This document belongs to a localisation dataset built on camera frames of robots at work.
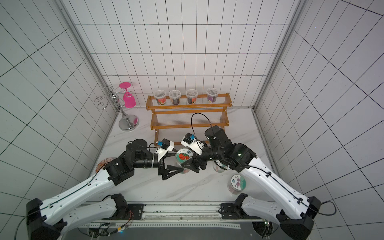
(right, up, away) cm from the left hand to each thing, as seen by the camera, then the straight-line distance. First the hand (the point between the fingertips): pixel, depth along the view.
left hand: (177, 163), depth 65 cm
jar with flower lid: (+21, -9, +18) cm, 29 cm away
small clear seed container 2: (-11, +32, +14) cm, 37 cm away
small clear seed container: (-3, +33, +15) cm, 36 cm away
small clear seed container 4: (+17, +33, +15) cm, 40 cm away
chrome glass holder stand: (-42, +17, +44) cm, 63 cm away
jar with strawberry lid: (+3, +4, -3) cm, 6 cm away
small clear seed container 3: (+6, +33, +14) cm, 36 cm away
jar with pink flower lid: (+29, -14, +9) cm, 34 cm away
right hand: (+2, +3, -2) cm, 4 cm away
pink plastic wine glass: (-38, +34, +35) cm, 61 cm away
